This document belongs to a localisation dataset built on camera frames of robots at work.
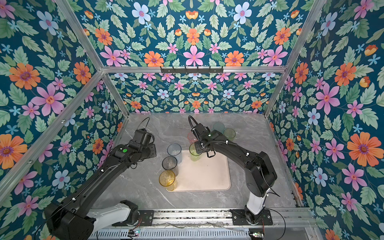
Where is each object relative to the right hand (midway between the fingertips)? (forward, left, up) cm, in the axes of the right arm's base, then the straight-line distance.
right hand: (201, 146), depth 87 cm
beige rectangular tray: (-12, -5, -13) cm, 18 cm away
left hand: (-5, +24, +8) cm, 26 cm away
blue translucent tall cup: (0, +16, -4) cm, 17 cm away
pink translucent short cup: (-7, +4, +18) cm, 19 cm away
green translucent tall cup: (-7, +4, +1) cm, 8 cm away
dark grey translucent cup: (-8, +18, -5) cm, 20 cm away
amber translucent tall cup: (-15, +20, -10) cm, 27 cm away
